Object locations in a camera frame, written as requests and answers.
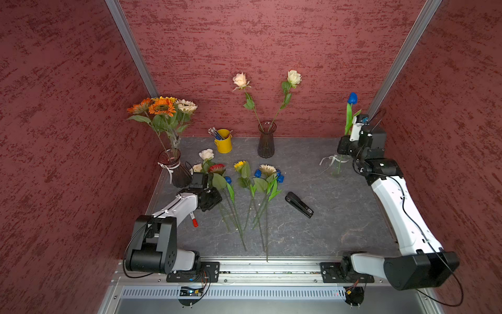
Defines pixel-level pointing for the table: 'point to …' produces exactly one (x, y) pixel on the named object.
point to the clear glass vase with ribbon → (336, 162)
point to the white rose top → (206, 154)
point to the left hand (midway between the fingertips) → (220, 202)
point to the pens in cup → (213, 131)
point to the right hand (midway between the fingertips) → (344, 139)
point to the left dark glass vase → (169, 159)
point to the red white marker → (195, 224)
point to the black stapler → (296, 202)
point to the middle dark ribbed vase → (266, 142)
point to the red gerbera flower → (217, 170)
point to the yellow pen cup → (224, 146)
